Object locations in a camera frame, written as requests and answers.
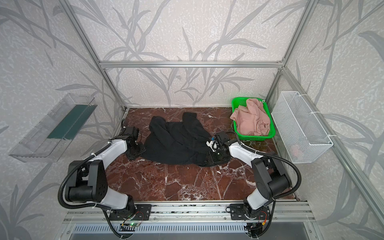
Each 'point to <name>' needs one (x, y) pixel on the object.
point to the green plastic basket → (237, 101)
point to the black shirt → (184, 142)
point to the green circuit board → (133, 224)
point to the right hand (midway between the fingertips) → (209, 155)
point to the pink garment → (252, 119)
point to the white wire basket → (305, 140)
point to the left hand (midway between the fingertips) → (143, 147)
